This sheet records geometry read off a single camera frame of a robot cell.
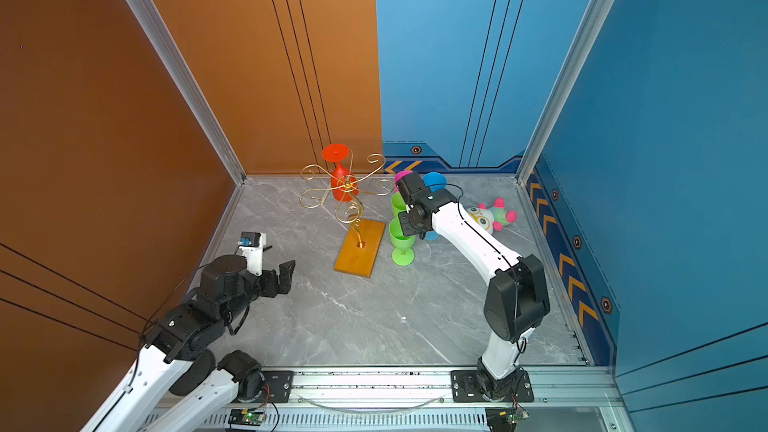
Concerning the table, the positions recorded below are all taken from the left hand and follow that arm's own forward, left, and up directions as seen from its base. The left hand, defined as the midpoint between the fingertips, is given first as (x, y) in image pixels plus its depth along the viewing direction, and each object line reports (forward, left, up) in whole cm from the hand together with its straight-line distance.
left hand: (278, 258), depth 72 cm
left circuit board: (-30, +6, -23) cm, 38 cm away
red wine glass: (+16, -15, +10) cm, 24 cm away
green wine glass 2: (+13, -32, -20) cm, 40 cm away
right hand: (+15, -33, -6) cm, 37 cm away
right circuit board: (-30, -55, -22) cm, 66 cm away
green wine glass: (+22, -29, -6) cm, 38 cm away
